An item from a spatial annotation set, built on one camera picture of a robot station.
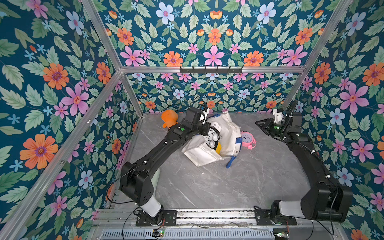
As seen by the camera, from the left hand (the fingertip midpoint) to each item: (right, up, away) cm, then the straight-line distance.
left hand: (211, 123), depth 79 cm
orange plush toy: (-29, +5, +29) cm, 41 cm away
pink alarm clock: (+27, -11, +21) cm, 36 cm away
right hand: (+28, +1, +1) cm, 28 cm away
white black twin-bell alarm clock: (+3, -7, +11) cm, 13 cm away
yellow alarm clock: (+6, -15, +14) cm, 21 cm away
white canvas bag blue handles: (-5, -17, +3) cm, 18 cm away
